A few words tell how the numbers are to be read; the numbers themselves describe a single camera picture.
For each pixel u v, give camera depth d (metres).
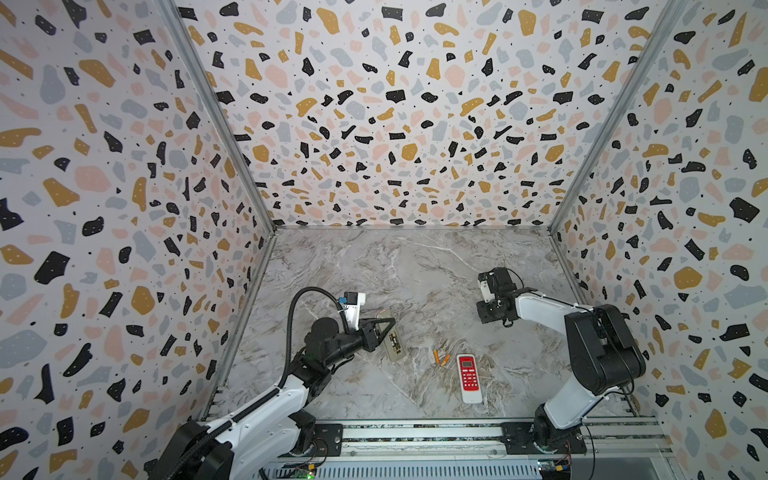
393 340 0.76
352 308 0.72
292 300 0.63
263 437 0.55
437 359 0.88
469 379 0.83
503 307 0.72
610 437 0.76
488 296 0.86
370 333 0.69
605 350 0.48
